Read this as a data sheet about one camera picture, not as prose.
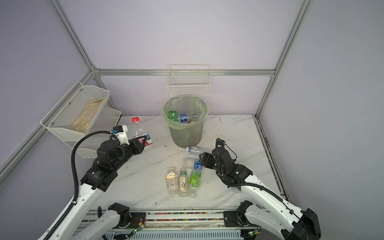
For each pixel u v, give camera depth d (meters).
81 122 0.76
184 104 0.97
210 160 0.67
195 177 0.84
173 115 0.91
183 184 0.78
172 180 0.82
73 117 0.79
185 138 0.95
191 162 0.88
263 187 0.47
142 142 0.67
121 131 0.61
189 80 0.95
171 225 0.73
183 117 0.98
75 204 0.43
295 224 0.39
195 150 0.98
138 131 0.68
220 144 0.68
